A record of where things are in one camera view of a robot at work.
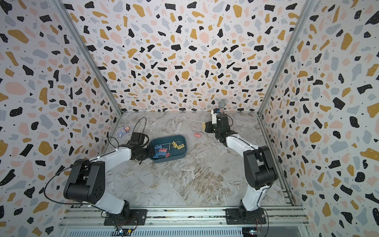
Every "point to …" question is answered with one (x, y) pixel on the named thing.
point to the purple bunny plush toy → (125, 130)
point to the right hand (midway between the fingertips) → (206, 122)
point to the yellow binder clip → (178, 146)
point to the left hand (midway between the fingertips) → (154, 152)
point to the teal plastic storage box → (166, 142)
